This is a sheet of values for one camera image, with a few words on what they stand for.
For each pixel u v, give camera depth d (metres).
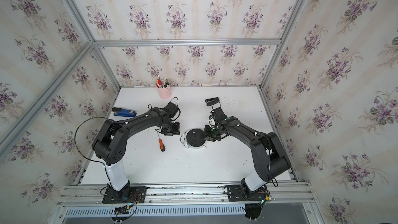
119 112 1.02
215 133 0.75
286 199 0.74
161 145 0.88
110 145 0.48
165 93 1.11
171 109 0.76
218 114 0.73
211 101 1.08
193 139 0.86
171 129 0.80
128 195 0.71
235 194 0.73
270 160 0.45
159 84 1.06
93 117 0.96
